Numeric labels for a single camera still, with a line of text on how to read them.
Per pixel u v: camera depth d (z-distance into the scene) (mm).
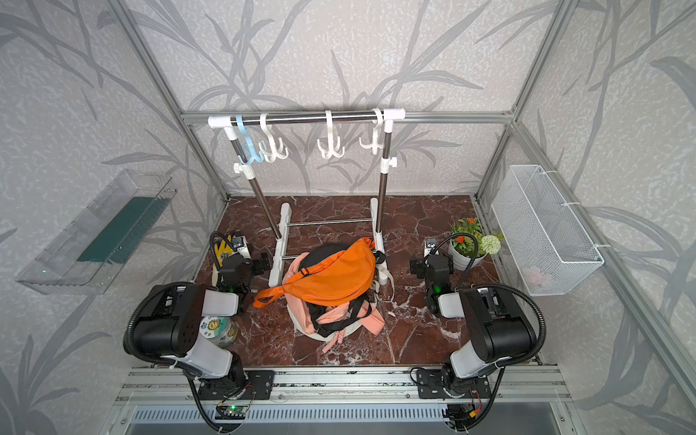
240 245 812
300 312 807
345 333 809
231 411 707
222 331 763
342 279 839
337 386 751
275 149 707
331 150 708
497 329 451
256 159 707
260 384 739
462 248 880
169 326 454
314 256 932
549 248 607
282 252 990
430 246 808
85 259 620
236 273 721
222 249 1015
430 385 727
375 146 731
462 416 719
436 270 714
